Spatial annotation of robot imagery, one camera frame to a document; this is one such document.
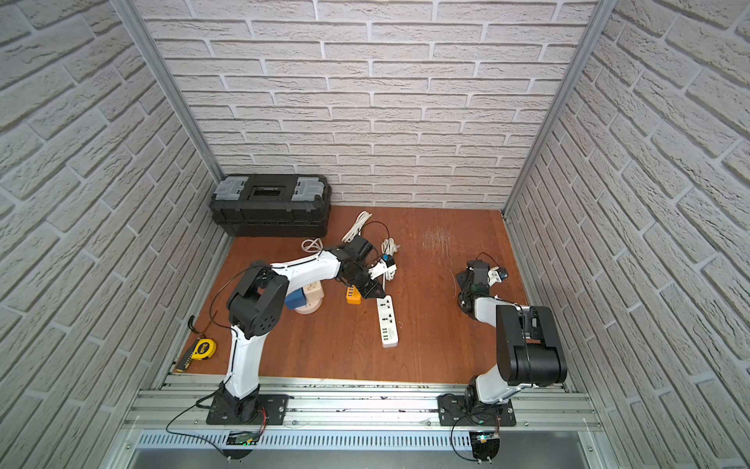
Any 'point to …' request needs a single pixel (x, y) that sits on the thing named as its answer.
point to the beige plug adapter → (313, 294)
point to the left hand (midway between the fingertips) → (385, 292)
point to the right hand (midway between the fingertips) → (468, 273)
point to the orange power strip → (353, 295)
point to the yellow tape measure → (200, 349)
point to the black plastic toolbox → (272, 205)
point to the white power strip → (387, 319)
